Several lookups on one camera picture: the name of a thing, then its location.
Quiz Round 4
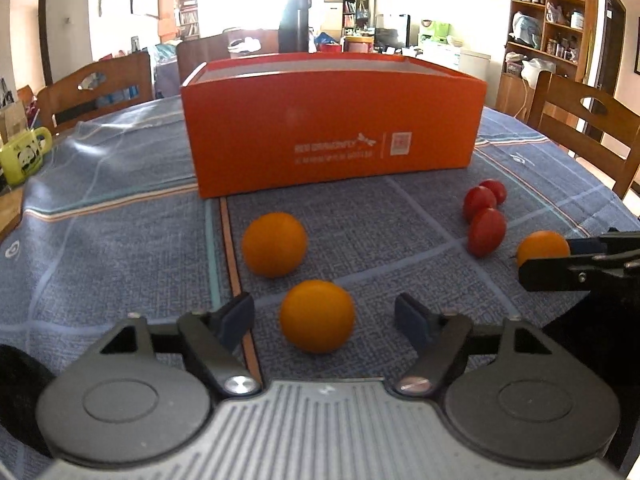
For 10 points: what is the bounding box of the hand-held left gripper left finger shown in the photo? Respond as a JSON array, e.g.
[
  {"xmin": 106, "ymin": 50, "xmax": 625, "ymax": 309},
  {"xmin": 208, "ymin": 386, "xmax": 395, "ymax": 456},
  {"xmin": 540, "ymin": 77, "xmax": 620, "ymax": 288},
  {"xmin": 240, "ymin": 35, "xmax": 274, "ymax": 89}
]
[{"xmin": 97, "ymin": 291, "xmax": 264, "ymax": 401}]

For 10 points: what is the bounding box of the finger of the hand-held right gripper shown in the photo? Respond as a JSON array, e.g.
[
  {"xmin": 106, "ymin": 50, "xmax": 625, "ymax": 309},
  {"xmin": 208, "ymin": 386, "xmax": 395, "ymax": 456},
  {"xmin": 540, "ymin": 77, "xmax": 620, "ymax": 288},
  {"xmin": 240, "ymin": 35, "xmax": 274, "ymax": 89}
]
[
  {"xmin": 570, "ymin": 231, "xmax": 640, "ymax": 259},
  {"xmin": 518, "ymin": 256, "xmax": 640, "ymax": 292}
]

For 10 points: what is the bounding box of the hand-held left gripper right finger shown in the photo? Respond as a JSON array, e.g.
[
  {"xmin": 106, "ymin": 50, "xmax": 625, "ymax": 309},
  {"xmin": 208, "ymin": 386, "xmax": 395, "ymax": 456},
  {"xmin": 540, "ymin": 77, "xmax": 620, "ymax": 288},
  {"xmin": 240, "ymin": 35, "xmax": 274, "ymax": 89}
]
[{"xmin": 392, "ymin": 294, "xmax": 559, "ymax": 397}]

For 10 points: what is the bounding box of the orange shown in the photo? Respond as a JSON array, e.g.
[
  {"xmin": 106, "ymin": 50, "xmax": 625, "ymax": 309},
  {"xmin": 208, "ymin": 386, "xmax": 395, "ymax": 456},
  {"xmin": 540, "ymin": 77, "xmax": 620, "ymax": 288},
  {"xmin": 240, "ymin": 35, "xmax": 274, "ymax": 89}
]
[
  {"xmin": 242, "ymin": 212, "xmax": 308, "ymax": 278},
  {"xmin": 279, "ymin": 280, "xmax": 356, "ymax": 354},
  {"xmin": 516, "ymin": 230, "xmax": 571, "ymax": 267}
]

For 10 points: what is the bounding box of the orange cardboard box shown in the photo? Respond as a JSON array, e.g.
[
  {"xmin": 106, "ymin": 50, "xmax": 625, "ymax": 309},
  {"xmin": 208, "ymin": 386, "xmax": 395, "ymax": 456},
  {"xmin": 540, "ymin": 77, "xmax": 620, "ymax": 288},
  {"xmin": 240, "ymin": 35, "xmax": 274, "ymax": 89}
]
[{"xmin": 180, "ymin": 54, "xmax": 488, "ymax": 200}]

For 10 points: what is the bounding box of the red tomato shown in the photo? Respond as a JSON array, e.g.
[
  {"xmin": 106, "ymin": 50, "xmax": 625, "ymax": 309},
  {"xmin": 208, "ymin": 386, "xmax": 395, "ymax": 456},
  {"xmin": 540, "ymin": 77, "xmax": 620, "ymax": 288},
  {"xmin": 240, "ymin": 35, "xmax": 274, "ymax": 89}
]
[
  {"xmin": 463, "ymin": 186, "xmax": 497, "ymax": 224},
  {"xmin": 480, "ymin": 179, "xmax": 508, "ymax": 206},
  {"xmin": 468, "ymin": 208, "xmax": 507, "ymax": 258}
]

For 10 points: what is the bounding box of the blue patterned tablecloth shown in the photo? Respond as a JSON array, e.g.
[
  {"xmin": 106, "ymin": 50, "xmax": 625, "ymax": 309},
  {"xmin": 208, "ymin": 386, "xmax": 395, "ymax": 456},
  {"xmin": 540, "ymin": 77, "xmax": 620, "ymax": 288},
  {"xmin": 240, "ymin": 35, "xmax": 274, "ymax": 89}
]
[{"xmin": 0, "ymin": 95, "xmax": 640, "ymax": 461}]

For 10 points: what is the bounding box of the wooden chair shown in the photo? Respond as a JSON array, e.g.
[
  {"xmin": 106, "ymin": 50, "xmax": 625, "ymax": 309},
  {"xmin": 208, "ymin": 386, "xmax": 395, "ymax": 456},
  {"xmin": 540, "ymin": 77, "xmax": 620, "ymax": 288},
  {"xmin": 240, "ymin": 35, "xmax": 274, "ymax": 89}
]
[
  {"xmin": 176, "ymin": 30, "xmax": 281, "ymax": 87},
  {"xmin": 36, "ymin": 51, "xmax": 154, "ymax": 136},
  {"xmin": 527, "ymin": 71, "xmax": 640, "ymax": 201}
]

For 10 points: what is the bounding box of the white plastic bag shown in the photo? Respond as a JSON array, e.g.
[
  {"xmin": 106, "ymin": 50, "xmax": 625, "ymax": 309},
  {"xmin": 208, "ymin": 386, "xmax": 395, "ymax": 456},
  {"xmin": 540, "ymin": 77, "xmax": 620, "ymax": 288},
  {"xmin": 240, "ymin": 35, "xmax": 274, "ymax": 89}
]
[{"xmin": 520, "ymin": 57, "xmax": 557, "ymax": 87}]

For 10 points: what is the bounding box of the wooden shelf cabinet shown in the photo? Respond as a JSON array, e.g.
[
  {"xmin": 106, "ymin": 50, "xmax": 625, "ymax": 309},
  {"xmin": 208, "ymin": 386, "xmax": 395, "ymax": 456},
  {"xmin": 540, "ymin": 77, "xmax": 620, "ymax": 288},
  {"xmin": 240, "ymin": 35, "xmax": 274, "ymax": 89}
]
[{"xmin": 505, "ymin": 0, "xmax": 599, "ymax": 82}]

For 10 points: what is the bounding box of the wooden cutting board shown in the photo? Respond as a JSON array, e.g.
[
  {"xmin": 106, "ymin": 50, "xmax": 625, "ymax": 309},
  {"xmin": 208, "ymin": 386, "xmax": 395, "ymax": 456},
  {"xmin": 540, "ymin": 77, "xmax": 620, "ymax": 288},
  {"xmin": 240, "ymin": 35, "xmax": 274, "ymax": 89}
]
[{"xmin": 0, "ymin": 187, "xmax": 27, "ymax": 242}]

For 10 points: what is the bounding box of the green box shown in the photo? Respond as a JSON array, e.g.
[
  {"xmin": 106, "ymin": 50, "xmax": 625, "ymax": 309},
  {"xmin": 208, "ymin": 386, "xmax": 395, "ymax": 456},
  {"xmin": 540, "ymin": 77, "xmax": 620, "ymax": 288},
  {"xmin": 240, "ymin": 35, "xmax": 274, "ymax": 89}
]
[{"xmin": 419, "ymin": 21, "xmax": 451, "ymax": 44}]

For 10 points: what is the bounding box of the green panda mug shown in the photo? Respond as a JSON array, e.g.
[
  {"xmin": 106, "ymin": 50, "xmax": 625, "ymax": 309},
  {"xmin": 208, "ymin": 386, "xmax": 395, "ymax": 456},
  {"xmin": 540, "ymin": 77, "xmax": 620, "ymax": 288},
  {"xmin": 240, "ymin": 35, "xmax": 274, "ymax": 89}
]
[{"xmin": 0, "ymin": 127, "xmax": 53, "ymax": 187}]

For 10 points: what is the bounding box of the black monitor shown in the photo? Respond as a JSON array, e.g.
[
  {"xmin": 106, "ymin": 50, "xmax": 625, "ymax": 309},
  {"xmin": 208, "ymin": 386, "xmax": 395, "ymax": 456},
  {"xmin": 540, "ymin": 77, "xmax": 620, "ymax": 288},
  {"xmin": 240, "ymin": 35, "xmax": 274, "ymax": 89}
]
[{"xmin": 375, "ymin": 14, "xmax": 411, "ymax": 51}]

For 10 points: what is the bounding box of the small bookshelf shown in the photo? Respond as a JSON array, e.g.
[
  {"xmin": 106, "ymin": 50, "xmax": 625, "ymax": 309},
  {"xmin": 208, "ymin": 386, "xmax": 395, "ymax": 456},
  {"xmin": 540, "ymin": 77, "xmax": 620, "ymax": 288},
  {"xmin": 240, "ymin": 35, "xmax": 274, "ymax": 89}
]
[{"xmin": 177, "ymin": 0, "xmax": 201, "ymax": 41}]

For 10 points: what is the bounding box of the black thermos flask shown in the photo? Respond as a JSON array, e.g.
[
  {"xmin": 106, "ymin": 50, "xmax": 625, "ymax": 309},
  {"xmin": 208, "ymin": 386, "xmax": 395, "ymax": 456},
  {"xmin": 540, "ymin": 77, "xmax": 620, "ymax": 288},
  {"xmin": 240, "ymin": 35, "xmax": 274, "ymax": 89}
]
[{"xmin": 277, "ymin": 0, "xmax": 314, "ymax": 54}]

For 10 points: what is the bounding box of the orange bag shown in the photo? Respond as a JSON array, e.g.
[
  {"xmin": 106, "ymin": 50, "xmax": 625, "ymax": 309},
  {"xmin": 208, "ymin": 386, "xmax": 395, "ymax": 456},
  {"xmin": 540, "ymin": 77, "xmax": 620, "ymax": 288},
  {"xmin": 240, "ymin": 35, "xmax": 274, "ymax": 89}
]
[{"xmin": 158, "ymin": 0, "xmax": 179, "ymax": 44}]

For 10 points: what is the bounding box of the tall bookshelf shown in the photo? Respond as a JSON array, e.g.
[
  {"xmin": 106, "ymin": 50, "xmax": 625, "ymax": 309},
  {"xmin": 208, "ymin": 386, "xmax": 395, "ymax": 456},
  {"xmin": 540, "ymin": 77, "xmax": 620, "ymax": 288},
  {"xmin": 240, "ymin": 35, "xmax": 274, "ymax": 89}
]
[{"xmin": 342, "ymin": 0, "xmax": 377, "ymax": 37}]

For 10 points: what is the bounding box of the white air conditioner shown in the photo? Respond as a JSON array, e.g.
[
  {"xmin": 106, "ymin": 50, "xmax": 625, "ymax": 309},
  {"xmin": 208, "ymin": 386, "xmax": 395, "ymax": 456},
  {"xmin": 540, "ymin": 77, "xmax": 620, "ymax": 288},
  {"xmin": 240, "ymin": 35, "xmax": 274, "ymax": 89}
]
[{"xmin": 322, "ymin": 0, "xmax": 344, "ymax": 34}]

